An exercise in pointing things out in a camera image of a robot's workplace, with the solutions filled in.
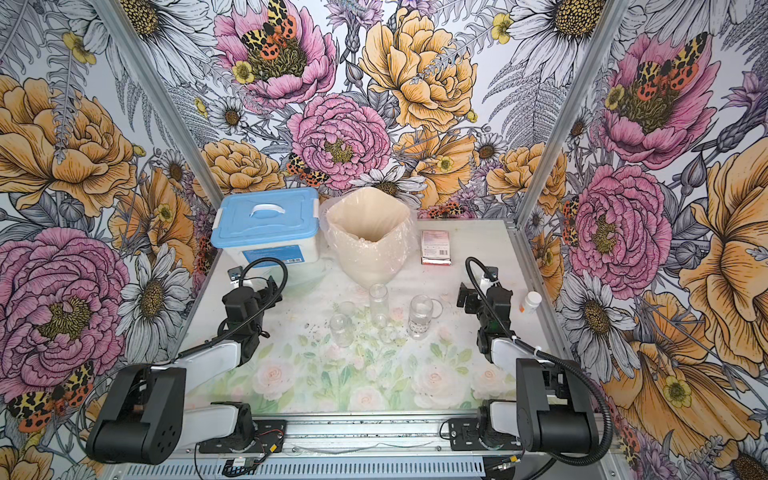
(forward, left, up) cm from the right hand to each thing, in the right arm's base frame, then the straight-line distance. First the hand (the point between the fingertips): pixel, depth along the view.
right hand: (475, 290), depth 92 cm
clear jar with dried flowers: (-7, +29, +5) cm, 30 cm away
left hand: (+1, +65, +3) cm, 65 cm away
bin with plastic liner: (+24, +32, +2) cm, 40 cm away
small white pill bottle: (-4, -17, -2) cm, 17 cm away
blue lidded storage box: (+21, +63, +11) cm, 67 cm away
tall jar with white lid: (-11, +18, +5) cm, 22 cm away
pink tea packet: (+21, +9, -4) cm, 23 cm away
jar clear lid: (-10, +28, -8) cm, 31 cm away
